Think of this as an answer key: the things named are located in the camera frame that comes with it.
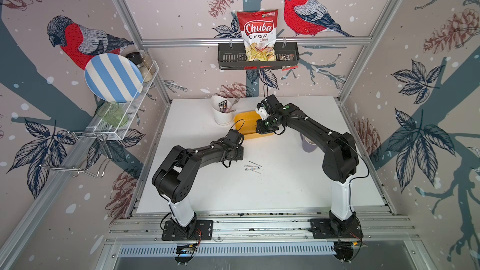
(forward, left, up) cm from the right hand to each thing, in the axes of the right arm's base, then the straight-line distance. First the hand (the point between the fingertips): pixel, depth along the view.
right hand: (257, 129), depth 91 cm
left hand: (-7, +8, -12) cm, 16 cm away
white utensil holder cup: (+18, +20, -5) cm, 27 cm away
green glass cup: (-10, +57, +21) cm, 61 cm away
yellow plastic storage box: (+13, +6, -11) cm, 18 cm away
